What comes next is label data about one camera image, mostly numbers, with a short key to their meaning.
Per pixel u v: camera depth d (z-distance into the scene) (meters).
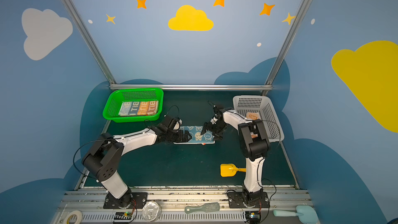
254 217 0.73
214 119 0.90
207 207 0.72
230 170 0.83
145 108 1.11
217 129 0.84
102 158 0.47
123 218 0.73
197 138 0.96
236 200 0.74
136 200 0.73
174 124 0.77
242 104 1.11
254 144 0.53
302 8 0.77
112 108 1.05
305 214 0.71
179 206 0.73
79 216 0.69
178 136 0.82
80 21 0.82
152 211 0.67
